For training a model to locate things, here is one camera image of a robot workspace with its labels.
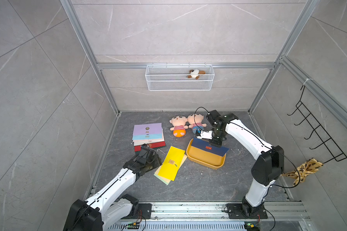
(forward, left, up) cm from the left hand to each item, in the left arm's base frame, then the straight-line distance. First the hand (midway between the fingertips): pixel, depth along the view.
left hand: (159, 158), depth 84 cm
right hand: (+8, -34, +6) cm, 35 cm away
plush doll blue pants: (+28, -25, +2) cm, 38 cm away
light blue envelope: (+22, +11, -8) cm, 25 cm away
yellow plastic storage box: (+2, -28, -6) cm, 29 cm away
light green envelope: (-9, 0, -8) cm, 13 cm away
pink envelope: (+18, +9, -7) cm, 21 cm away
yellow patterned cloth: (-13, -73, +14) cm, 75 cm away
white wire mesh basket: (+51, -10, +21) cm, 57 cm away
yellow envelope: (-2, -6, -9) cm, 11 cm away
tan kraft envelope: (-10, -4, -8) cm, 14 cm away
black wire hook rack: (-10, -77, +25) cm, 82 cm away
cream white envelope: (+17, +14, -8) cm, 23 cm away
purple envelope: (+28, +11, -7) cm, 31 cm away
